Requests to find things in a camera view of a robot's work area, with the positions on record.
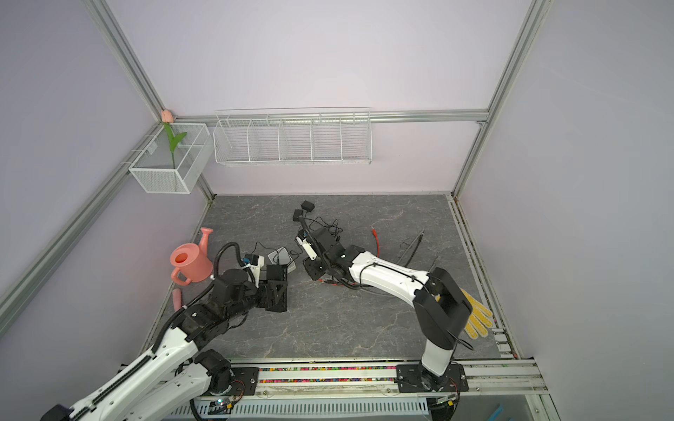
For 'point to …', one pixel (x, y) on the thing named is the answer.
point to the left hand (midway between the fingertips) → (278, 286)
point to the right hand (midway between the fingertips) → (310, 263)
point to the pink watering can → (191, 261)
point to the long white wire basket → (318, 136)
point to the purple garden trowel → (176, 299)
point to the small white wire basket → (154, 169)
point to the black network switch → (276, 290)
